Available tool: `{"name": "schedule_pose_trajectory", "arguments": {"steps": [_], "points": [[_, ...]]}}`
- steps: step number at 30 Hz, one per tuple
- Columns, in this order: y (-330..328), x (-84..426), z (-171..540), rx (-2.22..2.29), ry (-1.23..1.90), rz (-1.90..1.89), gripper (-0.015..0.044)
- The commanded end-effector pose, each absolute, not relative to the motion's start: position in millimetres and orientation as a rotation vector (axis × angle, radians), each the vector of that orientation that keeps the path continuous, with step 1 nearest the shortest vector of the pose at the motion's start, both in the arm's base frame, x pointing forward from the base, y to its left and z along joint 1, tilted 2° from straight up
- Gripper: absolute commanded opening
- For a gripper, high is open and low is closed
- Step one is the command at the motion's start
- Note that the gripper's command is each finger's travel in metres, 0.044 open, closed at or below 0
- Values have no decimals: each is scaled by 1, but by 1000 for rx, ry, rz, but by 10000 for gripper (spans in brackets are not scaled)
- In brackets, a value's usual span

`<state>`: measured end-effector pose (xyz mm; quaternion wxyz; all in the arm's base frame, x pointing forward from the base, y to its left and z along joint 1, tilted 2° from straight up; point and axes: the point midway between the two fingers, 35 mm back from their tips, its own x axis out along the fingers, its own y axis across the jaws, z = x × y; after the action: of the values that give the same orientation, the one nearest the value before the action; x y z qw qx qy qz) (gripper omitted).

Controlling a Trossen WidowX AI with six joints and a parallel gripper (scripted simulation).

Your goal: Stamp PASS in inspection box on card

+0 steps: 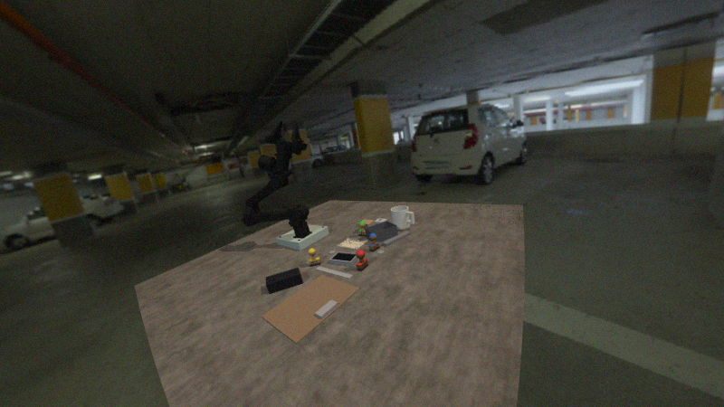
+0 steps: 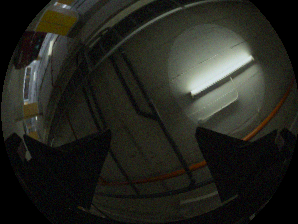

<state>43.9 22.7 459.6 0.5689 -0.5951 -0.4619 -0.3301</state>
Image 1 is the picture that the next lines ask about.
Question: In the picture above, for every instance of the blue-handled rubber stamp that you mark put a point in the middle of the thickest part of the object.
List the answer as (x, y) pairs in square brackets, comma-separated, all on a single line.
[(375, 245)]

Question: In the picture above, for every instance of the yellow rubber stamp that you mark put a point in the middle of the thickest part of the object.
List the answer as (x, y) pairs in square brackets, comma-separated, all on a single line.
[(313, 261)]

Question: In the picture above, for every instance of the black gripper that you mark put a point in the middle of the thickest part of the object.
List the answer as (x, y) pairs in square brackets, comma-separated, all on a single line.
[(284, 150)]

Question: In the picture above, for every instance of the cream inspection card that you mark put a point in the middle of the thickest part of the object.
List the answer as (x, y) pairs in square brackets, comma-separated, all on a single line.
[(352, 244)]

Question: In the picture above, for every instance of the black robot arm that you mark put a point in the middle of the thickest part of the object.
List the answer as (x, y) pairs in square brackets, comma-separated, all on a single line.
[(296, 214)]

